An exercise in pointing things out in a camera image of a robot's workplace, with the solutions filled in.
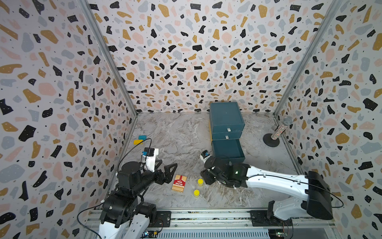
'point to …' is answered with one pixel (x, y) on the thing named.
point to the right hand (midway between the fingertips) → (203, 173)
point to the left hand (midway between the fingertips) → (170, 163)
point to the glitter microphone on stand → (273, 140)
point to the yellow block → (137, 142)
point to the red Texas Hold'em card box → (179, 183)
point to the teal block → (143, 137)
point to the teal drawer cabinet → (227, 125)
